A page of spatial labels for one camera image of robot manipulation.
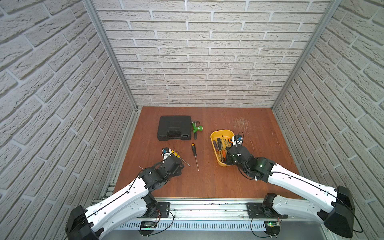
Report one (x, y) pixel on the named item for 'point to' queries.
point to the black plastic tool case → (174, 127)
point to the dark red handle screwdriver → (216, 148)
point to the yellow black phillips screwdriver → (219, 144)
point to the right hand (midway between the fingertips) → (228, 152)
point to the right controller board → (272, 227)
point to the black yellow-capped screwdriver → (195, 153)
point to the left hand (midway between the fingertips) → (180, 163)
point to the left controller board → (147, 227)
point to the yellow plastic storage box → (224, 134)
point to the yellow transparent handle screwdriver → (175, 154)
